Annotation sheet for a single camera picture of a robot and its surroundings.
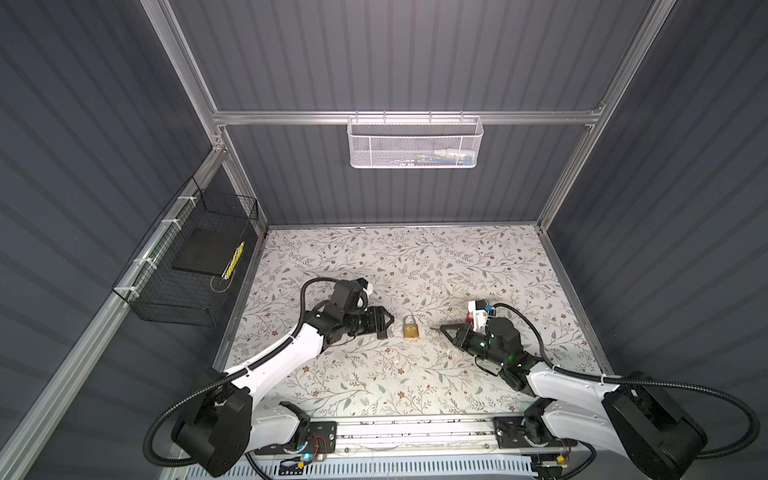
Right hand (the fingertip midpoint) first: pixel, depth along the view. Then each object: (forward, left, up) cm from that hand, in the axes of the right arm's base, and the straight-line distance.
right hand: (443, 331), depth 83 cm
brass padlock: (+4, +9, -8) cm, 12 cm away
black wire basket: (+6, +65, +21) cm, 69 cm away
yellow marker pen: (+9, +54, +21) cm, 58 cm away
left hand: (+2, +16, +3) cm, 16 cm away
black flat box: (+11, +60, +23) cm, 65 cm away
